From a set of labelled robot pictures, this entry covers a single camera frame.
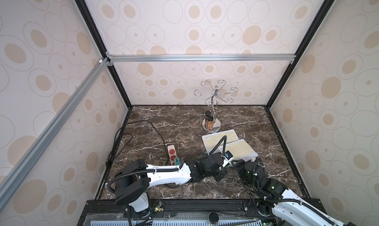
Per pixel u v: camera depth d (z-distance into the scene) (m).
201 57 0.90
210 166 0.57
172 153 0.92
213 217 0.63
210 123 0.97
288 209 0.53
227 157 0.66
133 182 0.42
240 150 0.91
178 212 0.73
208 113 1.00
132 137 0.98
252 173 0.60
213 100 0.92
